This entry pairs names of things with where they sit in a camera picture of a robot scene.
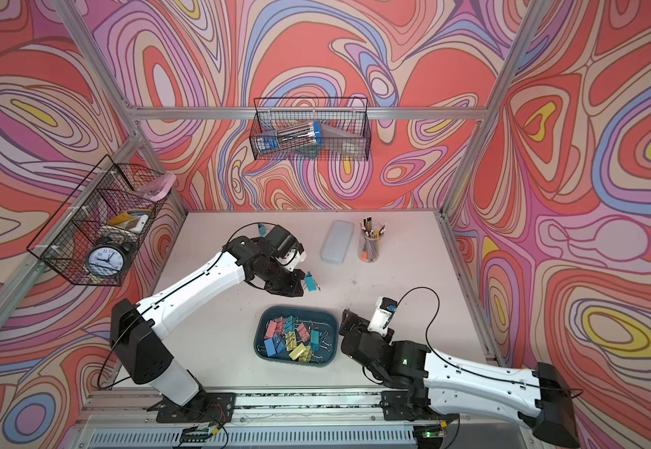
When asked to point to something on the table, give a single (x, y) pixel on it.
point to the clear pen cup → (369, 239)
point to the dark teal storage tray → (313, 319)
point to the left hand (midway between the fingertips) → (306, 292)
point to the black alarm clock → (107, 259)
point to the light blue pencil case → (337, 241)
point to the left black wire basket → (95, 238)
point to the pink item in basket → (157, 187)
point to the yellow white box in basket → (134, 220)
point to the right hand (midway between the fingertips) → (357, 325)
